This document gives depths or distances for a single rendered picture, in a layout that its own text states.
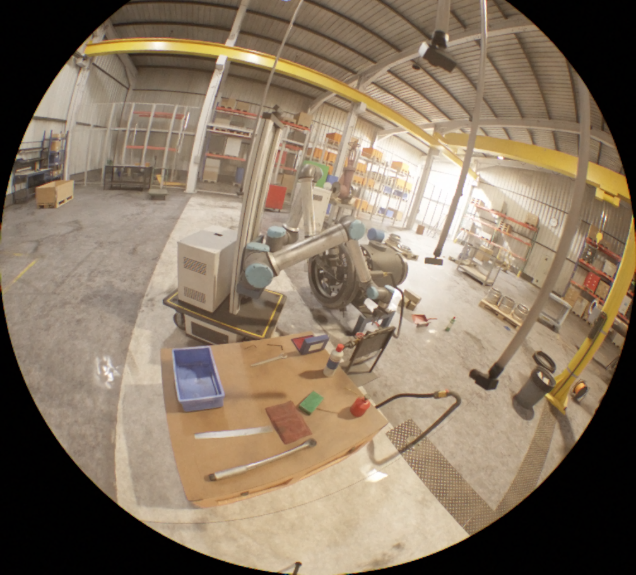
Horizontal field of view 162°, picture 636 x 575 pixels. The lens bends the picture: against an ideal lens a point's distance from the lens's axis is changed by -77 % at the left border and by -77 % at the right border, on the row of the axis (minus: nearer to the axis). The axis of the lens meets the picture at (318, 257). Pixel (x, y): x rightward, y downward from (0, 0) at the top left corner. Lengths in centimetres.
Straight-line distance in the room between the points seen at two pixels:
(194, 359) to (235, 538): 102
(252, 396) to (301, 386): 27
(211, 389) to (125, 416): 78
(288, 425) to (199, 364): 54
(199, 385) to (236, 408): 21
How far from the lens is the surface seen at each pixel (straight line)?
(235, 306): 178
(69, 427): 186
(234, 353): 132
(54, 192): 717
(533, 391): 310
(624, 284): 385
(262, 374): 124
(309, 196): 170
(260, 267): 119
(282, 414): 111
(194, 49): 969
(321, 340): 135
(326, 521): 151
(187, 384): 119
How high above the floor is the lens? 145
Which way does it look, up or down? 20 degrees down
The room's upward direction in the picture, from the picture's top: 15 degrees clockwise
